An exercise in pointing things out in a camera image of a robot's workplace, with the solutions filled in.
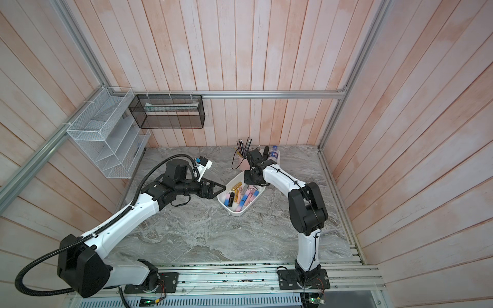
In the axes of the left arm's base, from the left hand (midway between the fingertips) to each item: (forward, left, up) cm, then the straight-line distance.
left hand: (218, 188), depth 76 cm
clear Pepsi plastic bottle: (+32, -28, -14) cm, 45 cm away
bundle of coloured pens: (+32, -11, -10) cm, 35 cm away
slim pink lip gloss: (+8, -13, -20) cm, 26 cm away
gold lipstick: (+14, -7, -20) cm, 25 cm away
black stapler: (+35, -24, -15) cm, 45 cm away
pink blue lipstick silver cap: (+6, -10, -20) cm, 23 cm away
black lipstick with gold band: (+6, -4, -20) cm, 21 cm away
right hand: (+15, -13, -14) cm, 25 cm away
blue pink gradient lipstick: (+6, -2, -20) cm, 21 cm away
